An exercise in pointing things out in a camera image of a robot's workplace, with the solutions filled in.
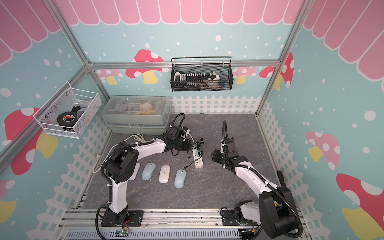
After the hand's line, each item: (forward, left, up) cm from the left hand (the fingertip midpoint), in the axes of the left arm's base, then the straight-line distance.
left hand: (192, 147), depth 95 cm
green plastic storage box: (+19, +36, +10) cm, 42 cm away
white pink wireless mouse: (-17, +16, -3) cm, 23 cm away
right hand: (-7, -13, +4) cm, 15 cm away
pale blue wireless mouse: (-21, +7, -3) cm, 22 cm away
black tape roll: (-3, +59, +29) cm, 66 cm away
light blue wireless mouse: (-15, +26, -2) cm, 30 cm away
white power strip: (-8, -4, -2) cm, 9 cm away
